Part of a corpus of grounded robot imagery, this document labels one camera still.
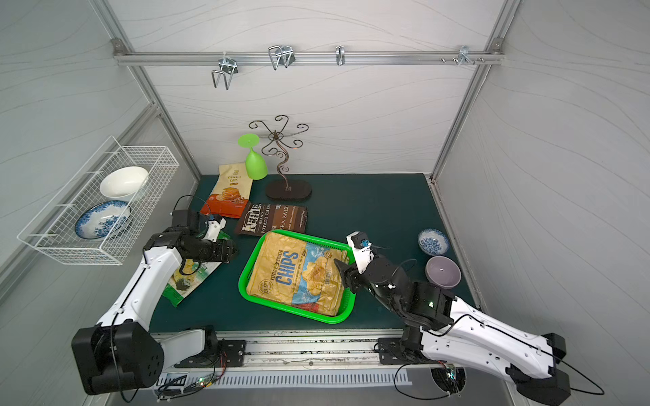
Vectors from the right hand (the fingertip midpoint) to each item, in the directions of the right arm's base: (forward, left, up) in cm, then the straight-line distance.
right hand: (346, 254), depth 67 cm
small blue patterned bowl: (+19, -34, -25) cm, 46 cm away
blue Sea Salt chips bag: (+2, +16, -17) cm, 23 cm away
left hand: (+5, +39, -12) cm, 41 cm away
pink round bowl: (+7, -35, -24) cm, 43 cm away
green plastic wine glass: (+36, +35, -3) cm, 50 cm away
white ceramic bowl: (+16, +67, +9) cm, 69 cm away
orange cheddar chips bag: (+38, +52, -22) cm, 68 cm away
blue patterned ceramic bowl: (+2, +63, +9) cm, 64 cm away
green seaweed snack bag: (-7, +41, 0) cm, 41 cm away
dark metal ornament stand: (+44, +29, -24) cm, 58 cm away
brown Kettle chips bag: (+27, +36, -23) cm, 51 cm away
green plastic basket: (-6, -1, -17) cm, 19 cm away
